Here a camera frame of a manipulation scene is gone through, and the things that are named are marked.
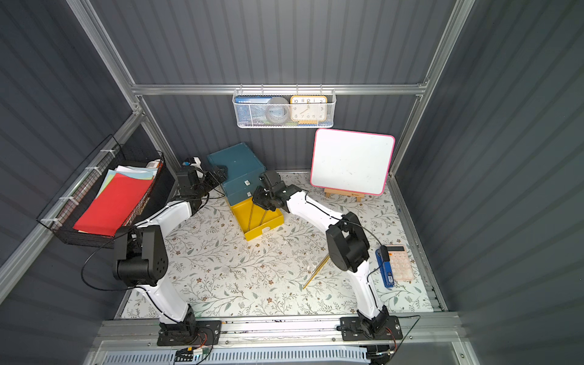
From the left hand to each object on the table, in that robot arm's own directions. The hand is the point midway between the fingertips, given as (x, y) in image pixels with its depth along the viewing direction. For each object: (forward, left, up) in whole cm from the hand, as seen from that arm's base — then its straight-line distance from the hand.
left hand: (217, 171), depth 93 cm
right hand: (-10, -17, -5) cm, 20 cm away
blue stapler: (-34, -65, -16) cm, 75 cm away
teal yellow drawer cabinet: (0, -11, +1) cm, 11 cm away
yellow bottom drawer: (-10, -13, -21) cm, 27 cm away
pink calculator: (-32, -73, -19) cm, 82 cm away
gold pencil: (-35, -40, -21) cm, 57 cm away
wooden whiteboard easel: (+2, -47, -15) cm, 50 cm away
